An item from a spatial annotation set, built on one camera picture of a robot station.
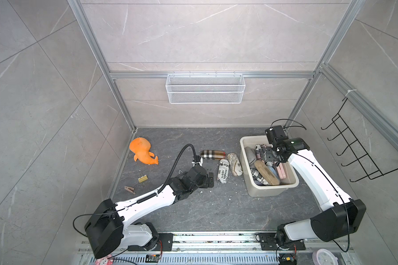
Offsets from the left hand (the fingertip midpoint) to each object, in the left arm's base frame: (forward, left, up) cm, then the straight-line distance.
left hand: (209, 174), depth 81 cm
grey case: (+10, -23, 0) cm, 26 cm away
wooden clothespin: (-1, +44, -13) cm, 46 cm away
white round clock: (-35, -47, -12) cm, 60 cm away
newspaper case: (-1, -24, -2) cm, 24 cm away
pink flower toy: (-33, +45, -9) cm, 57 cm away
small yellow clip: (+5, +38, -12) cm, 40 cm away
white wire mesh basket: (+51, 0, +16) cm, 53 cm away
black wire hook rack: (0, -60, +20) cm, 63 cm away
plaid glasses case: (+19, -4, -11) cm, 22 cm away
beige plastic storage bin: (-9, -21, +2) cm, 23 cm away
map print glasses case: (+11, -17, -11) cm, 23 cm away
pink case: (-1, -35, +1) cm, 36 cm away
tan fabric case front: (-2, -29, +1) cm, 29 cm away
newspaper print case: (+10, -10, -10) cm, 17 cm away
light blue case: (+1, -33, -1) cm, 33 cm away
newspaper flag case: (+14, -29, -2) cm, 32 cm away
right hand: (+6, -34, +7) cm, 36 cm away
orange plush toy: (+24, +41, -7) cm, 48 cm away
